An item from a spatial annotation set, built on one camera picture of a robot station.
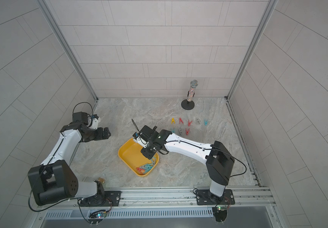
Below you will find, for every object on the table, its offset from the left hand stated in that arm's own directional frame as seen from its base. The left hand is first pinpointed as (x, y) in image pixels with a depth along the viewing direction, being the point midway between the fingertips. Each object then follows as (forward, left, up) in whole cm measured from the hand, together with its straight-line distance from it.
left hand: (105, 132), depth 86 cm
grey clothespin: (+14, -60, -8) cm, 62 cm away
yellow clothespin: (+15, -42, -8) cm, 45 cm away
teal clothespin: (+14, -65, -8) cm, 67 cm away
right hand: (-13, -26, 0) cm, 29 cm away
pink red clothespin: (+13, -54, -9) cm, 56 cm away
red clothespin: (+15, -47, -8) cm, 50 cm away
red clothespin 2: (+6, -52, -8) cm, 53 cm away
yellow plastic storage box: (-9, -15, -8) cm, 20 cm away
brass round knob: (-25, -2, -9) cm, 26 cm away
